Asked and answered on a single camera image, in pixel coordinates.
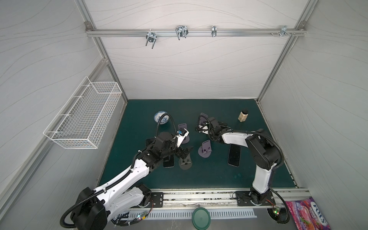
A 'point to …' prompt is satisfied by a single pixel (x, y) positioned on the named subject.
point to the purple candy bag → (305, 214)
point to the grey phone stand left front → (186, 163)
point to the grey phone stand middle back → (187, 138)
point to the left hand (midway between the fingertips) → (189, 139)
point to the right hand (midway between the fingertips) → (215, 120)
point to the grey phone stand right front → (204, 151)
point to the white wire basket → (80, 121)
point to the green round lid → (201, 218)
